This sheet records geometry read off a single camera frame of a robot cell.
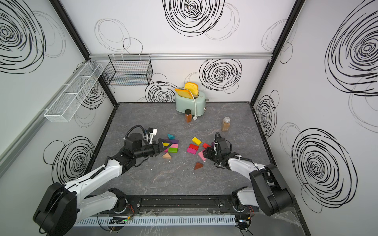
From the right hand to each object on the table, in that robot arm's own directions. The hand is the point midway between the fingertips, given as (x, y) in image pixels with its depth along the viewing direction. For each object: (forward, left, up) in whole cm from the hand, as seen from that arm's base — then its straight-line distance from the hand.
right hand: (206, 153), depth 90 cm
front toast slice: (+39, +15, +14) cm, 44 cm away
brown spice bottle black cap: (+25, +12, +6) cm, 29 cm away
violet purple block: (+10, +21, -3) cm, 24 cm away
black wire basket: (+44, +52, +31) cm, 75 cm away
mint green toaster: (+34, +17, +10) cm, 39 cm away
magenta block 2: (+3, +9, -2) cm, 10 cm away
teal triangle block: (+11, +24, 0) cm, 26 cm away
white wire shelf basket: (+6, +72, +33) cm, 79 cm away
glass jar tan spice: (+18, -13, +6) cm, 23 cm away
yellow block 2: (+10, +6, -2) cm, 12 cm away
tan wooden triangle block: (-2, +24, +1) cm, 24 cm away
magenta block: (-8, +21, +19) cm, 30 cm away
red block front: (+7, 0, -2) cm, 7 cm away
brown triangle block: (-7, +5, -1) cm, 9 cm away
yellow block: (-5, +21, +20) cm, 30 cm away
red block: (+6, +9, -2) cm, 11 cm away
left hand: (-3, +21, +15) cm, 26 cm away
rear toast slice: (+41, +10, +19) cm, 46 cm away
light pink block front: (0, +3, -1) cm, 3 cm away
